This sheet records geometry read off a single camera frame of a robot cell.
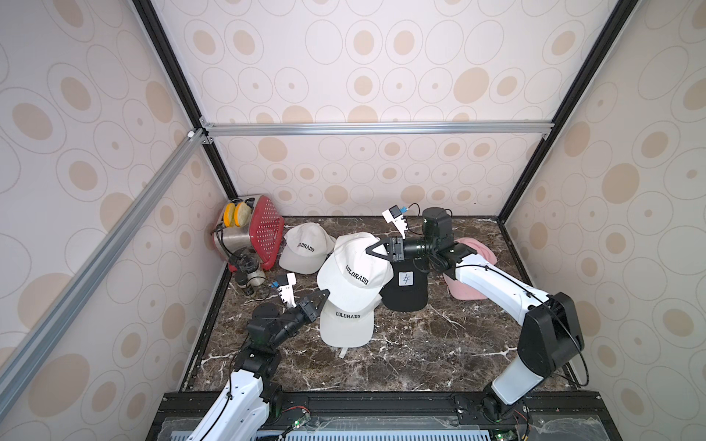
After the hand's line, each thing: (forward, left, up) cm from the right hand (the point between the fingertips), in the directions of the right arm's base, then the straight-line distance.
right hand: (365, 259), depth 72 cm
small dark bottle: (+4, +42, -18) cm, 45 cm away
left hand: (-7, +8, -7) cm, 13 cm away
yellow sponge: (+23, +45, -7) cm, 51 cm away
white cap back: (+22, +24, -24) cm, 41 cm away
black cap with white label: (+6, -14, -25) cm, 29 cm away
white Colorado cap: (-2, +3, -5) cm, 6 cm away
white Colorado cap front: (-7, +6, -29) cm, 30 cm away
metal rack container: (+18, +47, -10) cm, 51 cm away
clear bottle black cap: (+9, +40, -16) cm, 44 cm away
